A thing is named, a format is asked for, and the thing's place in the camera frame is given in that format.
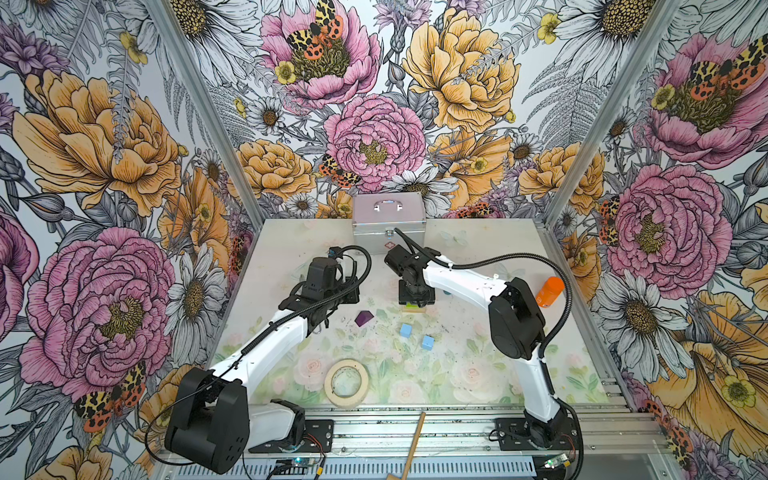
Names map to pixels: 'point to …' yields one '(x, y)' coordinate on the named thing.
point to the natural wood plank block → (407, 309)
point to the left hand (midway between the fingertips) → (357, 291)
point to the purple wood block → (363, 317)
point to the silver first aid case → (375, 217)
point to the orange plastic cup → (550, 291)
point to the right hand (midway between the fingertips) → (416, 307)
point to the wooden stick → (413, 444)
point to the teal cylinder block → (446, 292)
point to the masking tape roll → (352, 401)
